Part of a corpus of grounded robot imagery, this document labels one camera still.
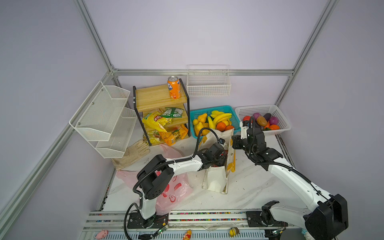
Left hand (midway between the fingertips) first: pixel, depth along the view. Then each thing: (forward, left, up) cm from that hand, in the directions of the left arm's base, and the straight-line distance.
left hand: (220, 156), depth 88 cm
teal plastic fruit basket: (+36, +16, 0) cm, 39 cm away
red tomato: (+32, -23, 0) cm, 39 cm away
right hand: (+4, -4, +15) cm, 16 cm away
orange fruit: (+25, -3, -2) cm, 26 cm away
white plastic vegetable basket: (+42, -45, +1) cm, 61 cm away
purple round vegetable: (+30, -42, 0) cm, 52 cm away
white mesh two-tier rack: (+10, +64, +21) cm, 68 cm away
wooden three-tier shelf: (+22, +38, +25) cm, 51 cm away
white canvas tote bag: (-14, +4, +5) cm, 15 cm away
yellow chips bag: (+14, +39, +16) cm, 44 cm away
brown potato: (+30, -33, 0) cm, 45 cm away
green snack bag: (+22, +30, +15) cm, 40 cm away
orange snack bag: (+19, +27, -2) cm, 33 cm away
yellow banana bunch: (+34, -1, -1) cm, 34 cm away
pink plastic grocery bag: (-21, +25, -3) cm, 33 cm away
